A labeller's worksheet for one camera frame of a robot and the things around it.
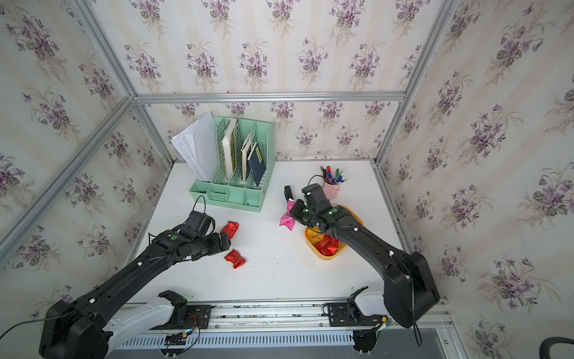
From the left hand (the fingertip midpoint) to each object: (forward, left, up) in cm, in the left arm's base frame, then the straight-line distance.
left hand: (224, 247), depth 81 cm
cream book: (+39, +1, +16) cm, 42 cm away
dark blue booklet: (+42, -9, +1) cm, 43 cm away
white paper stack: (+41, +15, +14) cm, 46 cm away
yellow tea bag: (+6, -34, -1) cm, 35 cm away
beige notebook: (+38, -4, +13) cm, 41 cm away
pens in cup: (+32, -43, +2) cm, 54 cm away
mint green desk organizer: (+27, 0, -3) cm, 28 cm away
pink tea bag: (+7, -23, +8) cm, 25 cm away
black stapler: (+29, -24, -5) cm, 38 cm away
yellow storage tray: (+1, -44, -2) cm, 44 cm away
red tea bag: (+11, 0, -6) cm, 13 cm away
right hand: (+11, -24, +7) cm, 28 cm away
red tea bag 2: (-2, -3, -5) cm, 6 cm away
